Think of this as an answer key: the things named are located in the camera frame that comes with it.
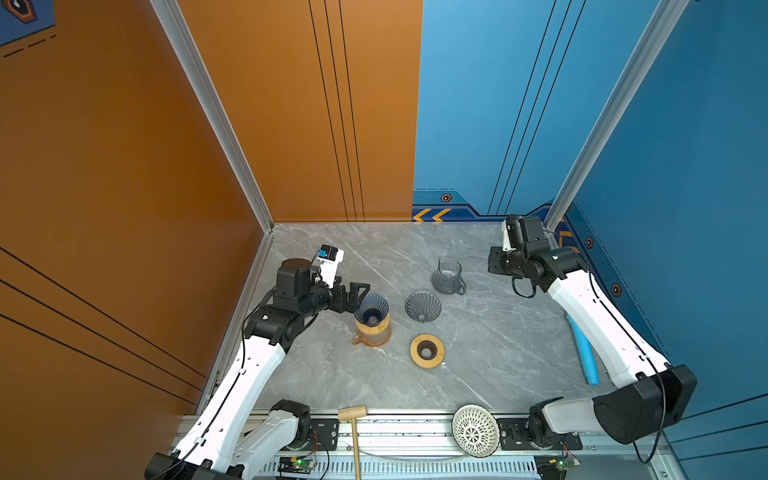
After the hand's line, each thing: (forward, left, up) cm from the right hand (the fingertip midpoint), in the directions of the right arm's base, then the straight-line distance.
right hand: (494, 258), depth 80 cm
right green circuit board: (-43, -13, -24) cm, 51 cm away
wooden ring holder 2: (-16, +18, -23) cm, 33 cm away
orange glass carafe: (-13, +34, -23) cm, 43 cm away
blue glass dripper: (-8, +34, -14) cm, 37 cm away
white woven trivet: (-36, +7, -23) cm, 44 cm away
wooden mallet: (-33, +38, -22) cm, 54 cm away
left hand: (-8, +37, +2) cm, 38 cm away
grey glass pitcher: (+11, +9, -24) cm, 28 cm away
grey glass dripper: (-4, +18, -19) cm, 27 cm away
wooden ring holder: (-14, +33, -13) cm, 38 cm away
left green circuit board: (-43, +51, -24) cm, 71 cm away
